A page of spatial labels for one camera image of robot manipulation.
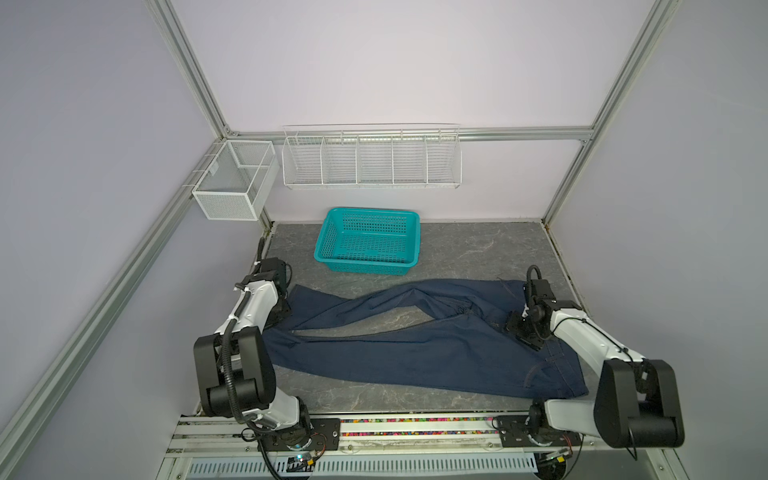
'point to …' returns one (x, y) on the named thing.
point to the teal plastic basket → (369, 241)
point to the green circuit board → (299, 463)
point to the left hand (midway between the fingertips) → (271, 324)
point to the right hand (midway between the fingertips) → (516, 335)
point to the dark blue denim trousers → (470, 350)
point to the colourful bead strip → (417, 433)
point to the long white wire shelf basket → (373, 156)
